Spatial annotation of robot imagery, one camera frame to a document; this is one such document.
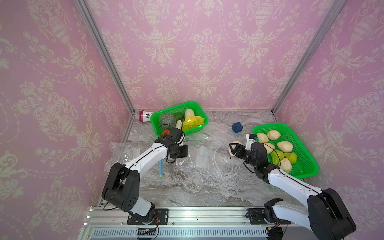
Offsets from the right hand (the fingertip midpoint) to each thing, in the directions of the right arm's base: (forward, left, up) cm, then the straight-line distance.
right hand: (227, 148), depth 85 cm
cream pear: (-9, -33, -8) cm, 35 cm away
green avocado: (+35, +29, -8) cm, 46 cm away
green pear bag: (-4, -39, -7) cm, 40 cm away
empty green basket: (-8, -46, -10) cm, 48 cm away
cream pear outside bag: (+11, -26, -7) cm, 29 cm away
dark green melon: (+24, +36, -1) cm, 43 cm away
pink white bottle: (+34, +54, -5) cm, 64 cm away
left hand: (0, +23, -4) cm, 23 cm away
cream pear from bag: (+4, -38, -8) cm, 39 cm away
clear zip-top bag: (0, +11, -12) cm, 16 cm away
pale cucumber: (+26, +29, -7) cm, 40 cm away
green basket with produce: (+29, +21, -3) cm, 36 cm away
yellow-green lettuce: (+23, +19, -2) cm, 30 cm away
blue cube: (+22, -12, -8) cm, 27 cm away
